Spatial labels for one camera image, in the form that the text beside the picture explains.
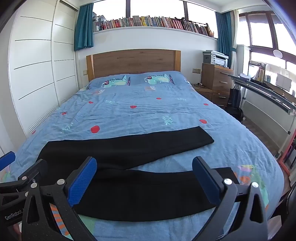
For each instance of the grey tilting desk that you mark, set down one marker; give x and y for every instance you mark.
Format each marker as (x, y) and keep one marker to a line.
(266, 91)

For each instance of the red metal rack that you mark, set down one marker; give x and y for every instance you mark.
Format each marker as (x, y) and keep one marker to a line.
(288, 162)

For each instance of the round white lamp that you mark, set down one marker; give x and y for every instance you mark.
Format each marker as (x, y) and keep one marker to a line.
(277, 53)

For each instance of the blue printed bed sheet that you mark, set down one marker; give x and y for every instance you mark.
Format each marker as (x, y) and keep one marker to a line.
(150, 111)

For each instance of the wooden nightstand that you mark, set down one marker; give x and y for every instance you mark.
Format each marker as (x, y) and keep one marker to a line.
(203, 92)

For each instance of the white printer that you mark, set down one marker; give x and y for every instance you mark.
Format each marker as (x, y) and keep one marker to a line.
(216, 58)

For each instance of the black backpack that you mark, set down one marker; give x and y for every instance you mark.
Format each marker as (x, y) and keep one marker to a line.
(235, 113)

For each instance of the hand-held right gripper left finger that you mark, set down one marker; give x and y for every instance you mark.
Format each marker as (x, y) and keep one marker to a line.
(83, 182)

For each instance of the teal curtain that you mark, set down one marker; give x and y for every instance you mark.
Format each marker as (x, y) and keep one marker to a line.
(225, 37)
(83, 27)

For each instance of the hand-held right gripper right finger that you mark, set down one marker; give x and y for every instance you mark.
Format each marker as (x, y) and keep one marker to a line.
(205, 183)

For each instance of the dinosaur print pillow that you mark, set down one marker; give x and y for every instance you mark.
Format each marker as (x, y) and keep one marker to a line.
(111, 81)
(159, 78)

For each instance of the row of books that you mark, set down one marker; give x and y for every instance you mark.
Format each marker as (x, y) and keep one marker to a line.
(152, 22)

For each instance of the wooden headboard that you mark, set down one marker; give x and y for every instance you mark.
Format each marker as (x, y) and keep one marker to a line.
(133, 61)

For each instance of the black tote bag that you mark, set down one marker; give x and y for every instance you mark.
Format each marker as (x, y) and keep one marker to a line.
(235, 97)

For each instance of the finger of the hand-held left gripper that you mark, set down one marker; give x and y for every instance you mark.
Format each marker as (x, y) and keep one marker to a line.
(7, 160)
(34, 171)

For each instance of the stack of folders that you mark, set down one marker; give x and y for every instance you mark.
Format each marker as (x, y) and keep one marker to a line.
(259, 71)

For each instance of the black pants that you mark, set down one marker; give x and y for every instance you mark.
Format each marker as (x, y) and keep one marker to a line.
(138, 192)

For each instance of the white tall cabinet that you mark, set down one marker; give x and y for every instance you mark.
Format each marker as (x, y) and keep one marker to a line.
(242, 60)

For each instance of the brown framed window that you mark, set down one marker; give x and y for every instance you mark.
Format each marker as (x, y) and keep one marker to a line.
(263, 30)
(157, 8)

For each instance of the white wardrobe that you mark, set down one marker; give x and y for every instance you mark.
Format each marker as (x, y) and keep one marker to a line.
(34, 69)

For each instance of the person's left hand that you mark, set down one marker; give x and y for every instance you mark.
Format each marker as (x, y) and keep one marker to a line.
(16, 230)

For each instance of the wooden chest of drawers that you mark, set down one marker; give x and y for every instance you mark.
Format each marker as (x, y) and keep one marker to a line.
(217, 76)

